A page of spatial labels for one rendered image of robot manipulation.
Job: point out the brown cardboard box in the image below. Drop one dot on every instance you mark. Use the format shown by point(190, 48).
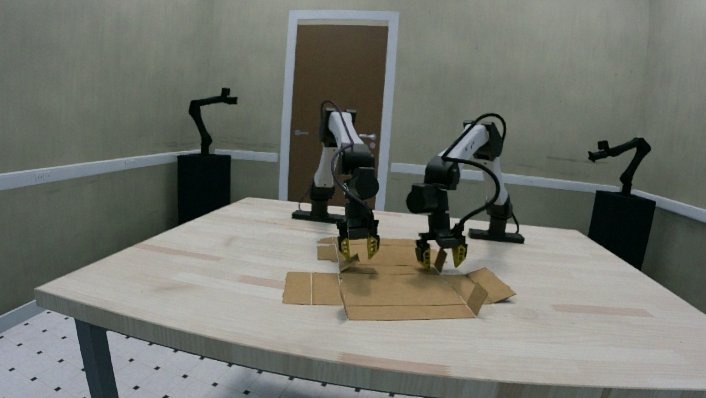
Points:
point(393, 285)

